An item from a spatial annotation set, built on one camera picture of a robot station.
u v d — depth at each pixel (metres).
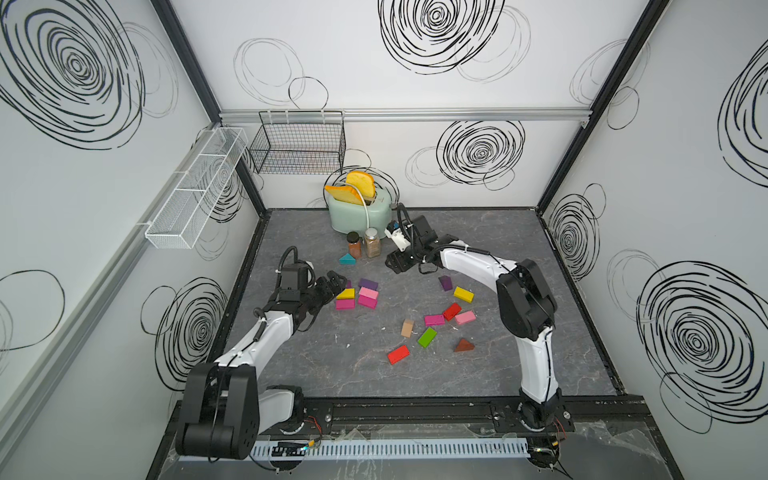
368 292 0.96
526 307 0.53
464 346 0.84
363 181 1.00
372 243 1.00
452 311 0.92
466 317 0.89
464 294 0.96
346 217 1.00
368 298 0.96
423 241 0.75
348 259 1.02
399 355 0.83
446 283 0.98
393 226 0.86
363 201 0.99
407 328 0.88
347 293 0.93
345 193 0.97
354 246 1.00
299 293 0.68
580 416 0.77
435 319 0.90
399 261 0.85
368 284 0.99
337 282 0.79
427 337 0.87
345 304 0.95
